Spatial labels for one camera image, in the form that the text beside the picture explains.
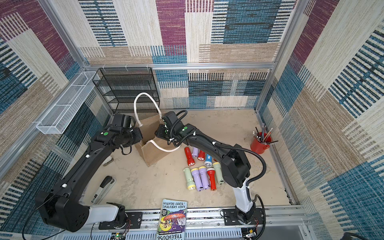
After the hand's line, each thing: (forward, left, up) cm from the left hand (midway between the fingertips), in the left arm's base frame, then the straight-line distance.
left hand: (142, 135), depth 80 cm
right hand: (+2, -8, -2) cm, 8 cm away
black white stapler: (-21, +21, -19) cm, 35 cm away
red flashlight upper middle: (-3, -32, -18) cm, 36 cm away
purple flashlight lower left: (-20, -29, -18) cm, 40 cm away
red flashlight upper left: (-5, -25, -19) cm, 32 cm away
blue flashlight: (-6, -36, -18) cm, 40 cm away
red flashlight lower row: (-13, -36, -18) cm, 43 cm away
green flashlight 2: (-20, -25, -18) cm, 37 cm away
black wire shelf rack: (+42, +19, -2) cm, 46 cm away
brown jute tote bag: (-8, -6, +1) cm, 10 cm away
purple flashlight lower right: (-16, -32, -18) cm, 40 cm away
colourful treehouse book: (-36, -16, -19) cm, 44 cm away
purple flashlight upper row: (0, -28, -18) cm, 33 cm away
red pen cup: (-1, -65, -6) cm, 65 cm away
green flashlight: (-13, -41, -18) cm, 47 cm away
